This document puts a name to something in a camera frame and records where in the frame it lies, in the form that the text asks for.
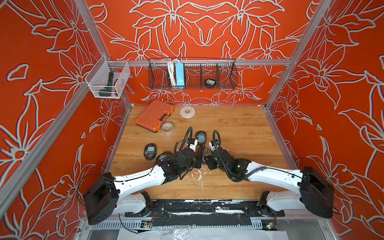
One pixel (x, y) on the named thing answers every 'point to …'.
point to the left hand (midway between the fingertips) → (204, 154)
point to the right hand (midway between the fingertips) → (203, 158)
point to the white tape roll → (187, 112)
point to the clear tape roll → (168, 128)
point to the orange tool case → (155, 115)
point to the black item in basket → (210, 83)
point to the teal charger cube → (150, 150)
